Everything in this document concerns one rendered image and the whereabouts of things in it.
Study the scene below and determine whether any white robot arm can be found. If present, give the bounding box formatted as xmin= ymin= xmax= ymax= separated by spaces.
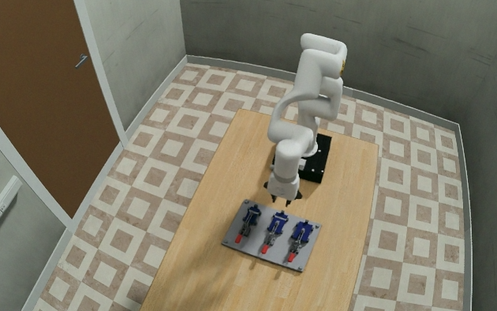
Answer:
xmin=267 ymin=33 xmax=347 ymax=184

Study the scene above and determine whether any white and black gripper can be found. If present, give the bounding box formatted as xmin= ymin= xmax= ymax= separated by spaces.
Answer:
xmin=263 ymin=171 xmax=302 ymax=207

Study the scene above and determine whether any blue part with slot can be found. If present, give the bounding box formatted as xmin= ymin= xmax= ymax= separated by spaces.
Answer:
xmin=268 ymin=212 xmax=288 ymax=234

